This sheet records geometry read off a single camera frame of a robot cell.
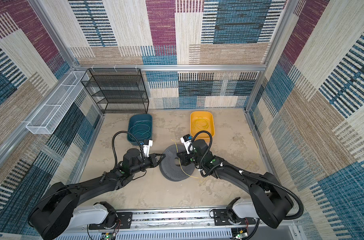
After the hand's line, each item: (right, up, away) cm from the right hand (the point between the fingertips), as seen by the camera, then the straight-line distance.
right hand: (178, 156), depth 82 cm
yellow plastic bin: (+20, +24, +27) cm, 41 cm away
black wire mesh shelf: (-45, +42, +27) cm, 67 cm away
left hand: (-7, +1, -2) cm, 7 cm away
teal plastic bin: (-34, +21, +26) cm, 47 cm away
